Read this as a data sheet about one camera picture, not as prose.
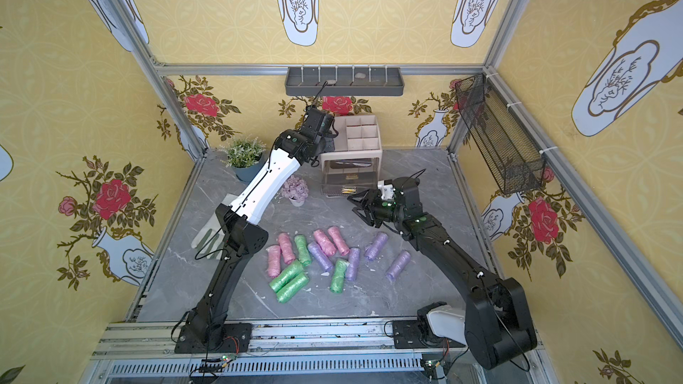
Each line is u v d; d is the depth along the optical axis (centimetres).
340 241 90
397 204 65
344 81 93
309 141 63
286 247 89
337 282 81
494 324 41
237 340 72
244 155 97
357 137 92
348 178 94
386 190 77
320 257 87
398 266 85
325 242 90
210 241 92
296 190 95
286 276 83
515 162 84
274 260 86
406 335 73
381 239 91
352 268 85
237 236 59
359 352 72
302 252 88
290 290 80
